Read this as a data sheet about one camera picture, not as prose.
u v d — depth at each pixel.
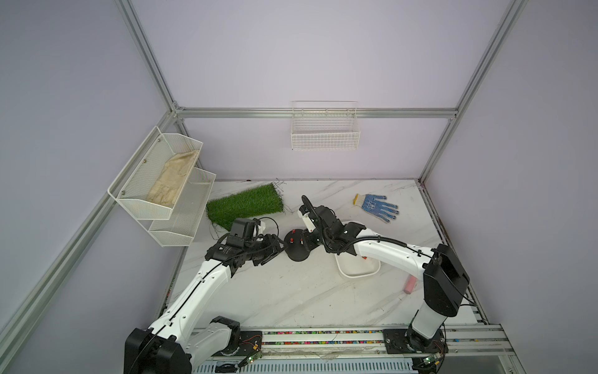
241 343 0.73
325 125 0.95
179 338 0.40
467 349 0.74
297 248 0.91
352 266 0.91
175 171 0.82
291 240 0.86
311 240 0.73
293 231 0.88
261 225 0.76
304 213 0.75
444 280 0.44
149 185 0.75
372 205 1.11
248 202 1.04
